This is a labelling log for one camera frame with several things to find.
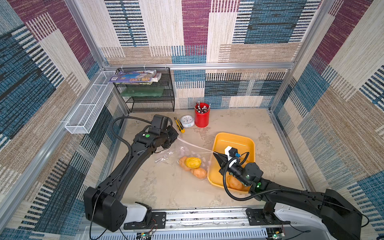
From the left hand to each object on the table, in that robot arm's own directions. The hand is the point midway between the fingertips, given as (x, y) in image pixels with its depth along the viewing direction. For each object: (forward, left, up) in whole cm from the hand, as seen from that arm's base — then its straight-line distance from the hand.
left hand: (179, 134), depth 79 cm
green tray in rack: (+33, +26, +2) cm, 42 cm away
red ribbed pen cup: (+23, -14, -10) cm, 28 cm away
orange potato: (-9, -1, -15) cm, 17 cm away
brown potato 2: (-20, -28, -17) cm, 38 cm away
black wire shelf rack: (+43, +14, -16) cm, 48 cm away
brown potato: (-15, -10, -13) cm, 23 cm away
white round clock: (+27, -3, -20) cm, 33 cm away
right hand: (-10, -18, -4) cm, 21 cm away
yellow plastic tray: (+5, -41, -20) cm, 46 cm away
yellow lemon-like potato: (-11, -7, -10) cm, 17 cm away
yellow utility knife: (+22, +2, -20) cm, 30 cm away
